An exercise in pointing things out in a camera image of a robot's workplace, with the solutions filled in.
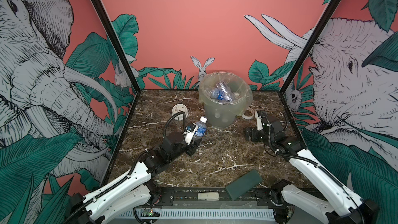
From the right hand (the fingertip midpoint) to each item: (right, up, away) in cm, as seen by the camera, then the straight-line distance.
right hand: (249, 126), depth 77 cm
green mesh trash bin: (-13, +5, +14) cm, 19 cm away
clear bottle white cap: (-18, +18, +15) cm, 30 cm away
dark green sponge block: (-3, -30, +1) cm, 31 cm away
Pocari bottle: (-25, 0, -9) cm, 26 cm away
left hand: (-27, -3, -4) cm, 27 cm away
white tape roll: (+8, +2, +29) cm, 30 cm away
